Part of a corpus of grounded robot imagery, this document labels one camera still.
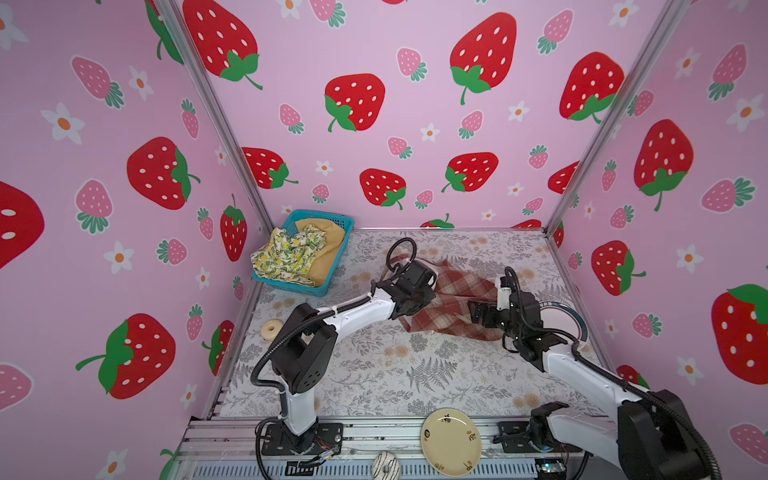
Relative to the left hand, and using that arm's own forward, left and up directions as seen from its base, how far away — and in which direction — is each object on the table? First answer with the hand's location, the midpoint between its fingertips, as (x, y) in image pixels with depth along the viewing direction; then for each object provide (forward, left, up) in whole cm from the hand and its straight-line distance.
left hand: (435, 295), depth 89 cm
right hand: (-2, -13, 0) cm, 14 cm away
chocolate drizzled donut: (-42, +14, -9) cm, 45 cm away
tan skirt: (+18, +39, -9) cm, 44 cm away
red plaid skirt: (-3, -5, -4) cm, 7 cm away
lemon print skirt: (+17, +49, -3) cm, 52 cm away
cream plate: (-37, -2, -11) cm, 38 cm away
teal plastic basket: (+3, +35, -2) cm, 36 cm away
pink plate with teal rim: (-1, -40, -10) cm, 41 cm away
